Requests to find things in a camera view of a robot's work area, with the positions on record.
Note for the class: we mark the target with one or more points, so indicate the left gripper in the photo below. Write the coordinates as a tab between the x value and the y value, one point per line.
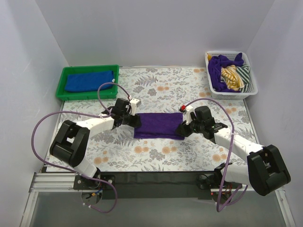
136	120

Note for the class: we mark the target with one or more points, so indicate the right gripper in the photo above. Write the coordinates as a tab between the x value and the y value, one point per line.
182	129

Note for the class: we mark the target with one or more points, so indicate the purple towel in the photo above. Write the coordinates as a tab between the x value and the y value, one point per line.
214	68
159	125

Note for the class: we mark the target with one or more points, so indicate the blue towel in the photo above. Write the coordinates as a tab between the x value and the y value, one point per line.
86	82

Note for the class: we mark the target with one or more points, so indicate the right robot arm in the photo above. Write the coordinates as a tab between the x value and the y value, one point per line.
265	170

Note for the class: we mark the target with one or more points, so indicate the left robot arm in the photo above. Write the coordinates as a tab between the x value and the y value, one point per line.
70	142

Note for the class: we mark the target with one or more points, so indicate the green plastic tray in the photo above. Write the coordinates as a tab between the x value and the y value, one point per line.
70	96

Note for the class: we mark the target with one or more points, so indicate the yellow white striped towel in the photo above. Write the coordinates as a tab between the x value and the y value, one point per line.
232	79

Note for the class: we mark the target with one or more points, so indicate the white plastic laundry basket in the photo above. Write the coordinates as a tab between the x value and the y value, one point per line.
252	89

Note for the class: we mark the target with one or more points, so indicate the green white striped towel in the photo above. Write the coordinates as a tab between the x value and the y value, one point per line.
244	73

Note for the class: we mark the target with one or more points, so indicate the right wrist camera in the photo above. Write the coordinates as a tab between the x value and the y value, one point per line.
189	113

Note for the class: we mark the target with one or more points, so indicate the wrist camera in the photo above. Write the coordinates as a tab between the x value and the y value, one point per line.
134	104
189	113

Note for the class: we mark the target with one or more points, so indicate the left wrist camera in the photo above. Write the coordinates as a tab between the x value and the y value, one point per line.
134	104

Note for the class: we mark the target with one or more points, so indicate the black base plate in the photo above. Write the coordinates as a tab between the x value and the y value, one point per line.
184	184

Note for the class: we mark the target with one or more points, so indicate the aluminium rail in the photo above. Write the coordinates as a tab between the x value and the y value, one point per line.
54	182

